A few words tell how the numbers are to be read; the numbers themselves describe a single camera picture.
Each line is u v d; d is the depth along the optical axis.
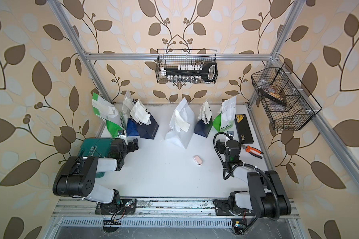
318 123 0.58
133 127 0.99
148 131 0.95
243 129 1.06
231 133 0.79
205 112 0.89
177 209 0.75
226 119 0.94
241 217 0.72
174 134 0.94
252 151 0.94
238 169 0.61
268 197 0.42
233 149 0.68
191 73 0.85
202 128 0.99
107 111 0.97
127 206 0.73
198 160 0.88
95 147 0.91
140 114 0.89
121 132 0.83
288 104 0.74
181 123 0.89
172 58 0.91
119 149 0.74
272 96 0.74
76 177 0.47
